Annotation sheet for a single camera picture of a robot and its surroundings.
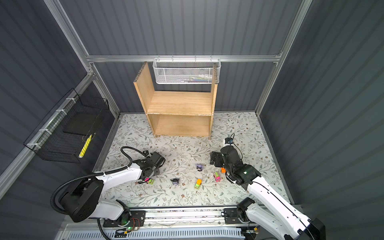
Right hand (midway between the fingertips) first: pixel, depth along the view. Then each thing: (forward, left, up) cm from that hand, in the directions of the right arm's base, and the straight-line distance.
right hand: (219, 155), depth 79 cm
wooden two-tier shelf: (+20, +23, +12) cm, 32 cm away
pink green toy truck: (-6, +1, -13) cm, 15 cm away
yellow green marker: (-2, +64, +13) cm, 65 cm away
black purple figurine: (-10, +24, -11) cm, 29 cm away
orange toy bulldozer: (-2, -3, -15) cm, 16 cm away
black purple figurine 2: (-2, +11, -11) cm, 16 cm away
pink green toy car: (-12, +36, -6) cm, 38 cm away
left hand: (-2, +39, -15) cm, 41 cm away
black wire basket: (+3, +77, +15) cm, 78 cm away
